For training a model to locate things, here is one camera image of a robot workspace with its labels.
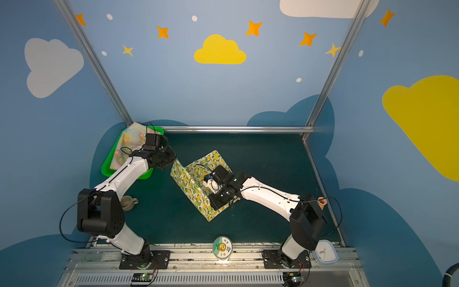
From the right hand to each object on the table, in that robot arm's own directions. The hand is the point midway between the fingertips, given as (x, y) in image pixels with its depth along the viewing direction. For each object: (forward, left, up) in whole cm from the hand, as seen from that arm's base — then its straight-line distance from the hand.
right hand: (212, 203), depth 78 cm
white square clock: (-15, -49, -10) cm, 52 cm away
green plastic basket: (+18, +61, -4) cm, 64 cm away
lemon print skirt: (+11, +11, +2) cm, 16 cm away
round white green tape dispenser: (-17, -6, -4) cm, 18 cm away
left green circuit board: (-28, +26, -12) cm, 40 cm away
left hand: (+23, +20, +5) cm, 31 cm away
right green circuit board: (-25, -34, -13) cm, 44 cm away
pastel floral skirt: (+41, +57, -5) cm, 71 cm away
